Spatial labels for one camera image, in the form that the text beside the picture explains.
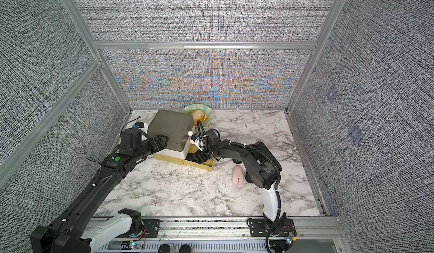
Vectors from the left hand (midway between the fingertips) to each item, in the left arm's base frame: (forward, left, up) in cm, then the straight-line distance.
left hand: (164, 138), depth 78 cm
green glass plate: (+36, -8, -17) cm, 40 cm away
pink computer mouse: (-12, -34, -18) cm, 40 cm away
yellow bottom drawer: (-6, -19, -17) cm, 26 cm away
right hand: (+4, -13, -18) cm, 22 cm away
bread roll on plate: (+29, -14, -16) cm, 36 cm away
